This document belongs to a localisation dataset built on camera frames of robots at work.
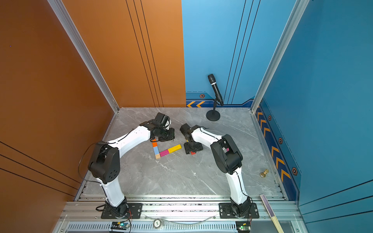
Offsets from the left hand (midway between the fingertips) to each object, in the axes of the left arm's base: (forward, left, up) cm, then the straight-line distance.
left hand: (176, 134), depth 92 cm
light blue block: (-7, +13, -9) cm, 17 cm away
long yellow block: (-4, +1, -10) cm, 11 cm away
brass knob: (-21, -52, -9) cm, 57 cm away
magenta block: (-8, +8, -10) cm, 15 cm away
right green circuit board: (-46, -36, -12) cm, 60 cm away
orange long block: (-1, +16, -10) cm, 19 cm away
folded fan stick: (-41, -50, -10) cm, 66 cm away
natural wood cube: (-11, +12, -9) cm, 18 cm away
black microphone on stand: (+25, -27, -9) cm, 38 cm away
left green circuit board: (-47, +25, -11) cm, 54 cm away
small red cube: (-10, -11, -7) cm, 16 cm away
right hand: (-6, -11, -11) cm, 16 cm away
